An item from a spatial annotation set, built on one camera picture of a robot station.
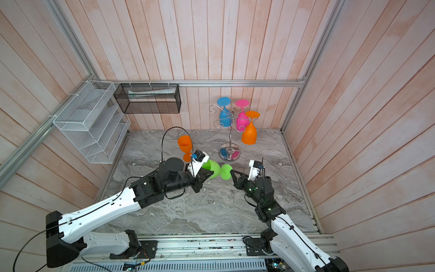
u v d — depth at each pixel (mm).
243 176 699
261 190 584
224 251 735
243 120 931
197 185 575
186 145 918
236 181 722
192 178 573
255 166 696
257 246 730
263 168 687
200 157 545
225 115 926
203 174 586
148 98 1036
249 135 886
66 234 387
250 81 1907
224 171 780
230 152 1073
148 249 734
